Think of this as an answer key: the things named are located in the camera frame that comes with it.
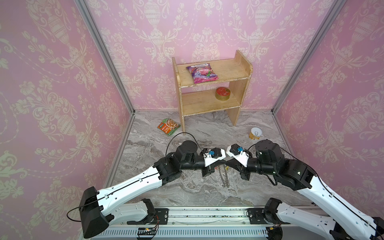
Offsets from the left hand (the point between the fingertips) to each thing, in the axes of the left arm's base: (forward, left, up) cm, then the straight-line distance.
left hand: (224, 162), depth 62 cm
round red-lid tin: (+50, -5, -4) cm, 51 cm away
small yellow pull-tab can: (+33, -28, -22) cm, 48 cm away
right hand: (+1, -2, -1) cm, 3 cm away
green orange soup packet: (+41, +32, -27) cm, 59 cm away
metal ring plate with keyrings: (-2, 0, -2) cm, 3 cm away
